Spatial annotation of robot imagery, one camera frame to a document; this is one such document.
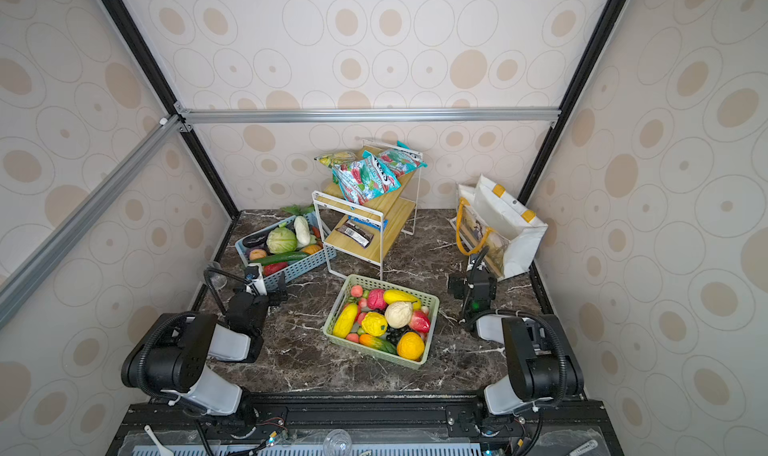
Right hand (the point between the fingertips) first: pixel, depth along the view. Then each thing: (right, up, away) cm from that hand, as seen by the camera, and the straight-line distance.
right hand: (473, 272), depth 94 cm
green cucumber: (-62, +5, +1) cm, 63 cm away
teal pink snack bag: (-23, +33, -10) cm, 42 cm away
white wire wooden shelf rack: (-41, +18, -18) cm, 48 cm away
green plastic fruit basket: (-37, -2, 0) cm, 37 cm away
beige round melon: (-24, -10, -13) cm, 29 cm away
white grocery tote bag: (+7, +12, -5) cm, 15 cm away
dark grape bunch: (-26, -17, -9) cm, 32 cm away
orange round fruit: (-21, -17, -17) cm, 32 cm away
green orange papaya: (-31, -18, -12) cm, 38 cm away
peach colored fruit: (-71, +6, +5) cm, 71 cm away
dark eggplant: (-71, +10, +6) cm, 72 cm away
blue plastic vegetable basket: (-51, +4, +6) cm, 52 cm away
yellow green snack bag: (-40, +33, -12) cm, 53 cm away
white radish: (-57, +14, +8) cm, 59 cm away
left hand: (-62, +2, -5) cm, 62 cm away
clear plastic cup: (-68, +2, -24) cm, 72 cm away
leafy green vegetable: (-60, +21, +15) cm, 65 cm away
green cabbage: (-62, +11, +3) cm, 63 cm away
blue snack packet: (-32, +15, -20) cm, 40 cm away
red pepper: (-65, +1, +2) cm, 65 cm away
